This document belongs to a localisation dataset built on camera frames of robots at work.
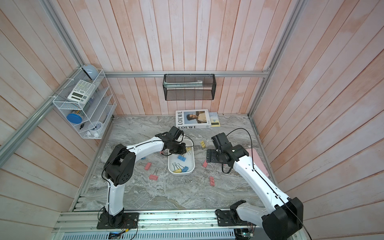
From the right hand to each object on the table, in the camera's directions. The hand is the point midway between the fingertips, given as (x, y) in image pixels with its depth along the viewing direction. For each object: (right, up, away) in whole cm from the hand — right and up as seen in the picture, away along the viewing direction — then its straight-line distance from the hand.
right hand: (215, 155), depth 81 cm
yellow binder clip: (-5, +4, +21) cm, 21 cm away
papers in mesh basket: (-9, +42, +9) cm, 44 cm away
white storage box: (-19, -8, +12) cm, 24 cm away
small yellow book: (+6, +22, +35) cm, 42 cm away
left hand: (-17, -1, +13) cm, 22 cm away
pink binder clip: (-5, -8, +12) cm, 15 cm away
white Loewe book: (-12, +22, +34) cm, 42 cm away
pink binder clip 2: (-40, -9, +10) cm, 42 cm away
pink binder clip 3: (-36, -15, +7) cm, 40 cm away
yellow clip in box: (-21, -11, +8) cm, 25 cm away
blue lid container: (-75, +20, -5) cm, 77 cm away
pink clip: (-1, -16, +5) cm, 17 cm away
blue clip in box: (-17, -11, +9) cm, 22 cm away
